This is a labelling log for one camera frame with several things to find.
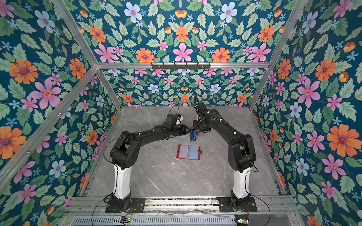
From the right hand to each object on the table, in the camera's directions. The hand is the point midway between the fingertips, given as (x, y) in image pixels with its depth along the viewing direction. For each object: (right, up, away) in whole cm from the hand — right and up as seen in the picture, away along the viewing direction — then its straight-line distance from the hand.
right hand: (200, 126), depth 92 cm
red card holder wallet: (-7, -17, 0) cm, 19 cm away
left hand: (-6, -2, +4) cm, 8 cm away
